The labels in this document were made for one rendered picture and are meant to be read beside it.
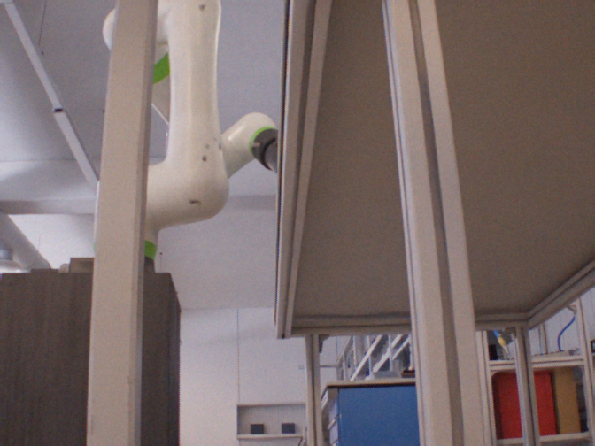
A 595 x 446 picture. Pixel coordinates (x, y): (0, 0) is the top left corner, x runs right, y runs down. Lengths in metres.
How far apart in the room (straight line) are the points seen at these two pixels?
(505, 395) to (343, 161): 2.43
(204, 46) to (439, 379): 1.10
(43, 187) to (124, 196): 7.47
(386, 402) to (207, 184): 2.23
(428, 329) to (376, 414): 2.89
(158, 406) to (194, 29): 0.75
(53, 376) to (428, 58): 0.92
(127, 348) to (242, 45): 5.66
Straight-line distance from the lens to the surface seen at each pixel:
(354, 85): 1.16
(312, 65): 0.99
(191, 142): 1.48
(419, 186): 0.66
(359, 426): 3.49
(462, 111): 1.26
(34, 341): 1.41
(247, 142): 1.91
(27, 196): 7.96
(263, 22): 5.82
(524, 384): 2.57
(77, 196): 7.82
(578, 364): 3.71
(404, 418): 3.52
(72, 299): 1.42
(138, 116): 0.51
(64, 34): 6.08
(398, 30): 0.74
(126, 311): 0.46
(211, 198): 1.45
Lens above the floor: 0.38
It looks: 21 degrees up
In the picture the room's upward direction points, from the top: 2 degrees counter-clockwise
